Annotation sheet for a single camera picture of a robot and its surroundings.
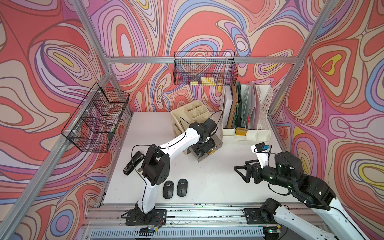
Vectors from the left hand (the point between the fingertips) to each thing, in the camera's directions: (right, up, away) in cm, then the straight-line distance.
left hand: (204, 146), depth 89 cm
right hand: (+14, -7, -26) cm, 30 cm away
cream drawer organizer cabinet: (-13, +17, -2) cm, 22 cm away
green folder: (+22, +16, +5) cm, 27 cm away
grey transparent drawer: (+8, +2, -2) cm, 9 cm away
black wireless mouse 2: (-13, -22, -8) cm, 26 cm away
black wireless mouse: (-21, -23, -8) cm, 32 cm away
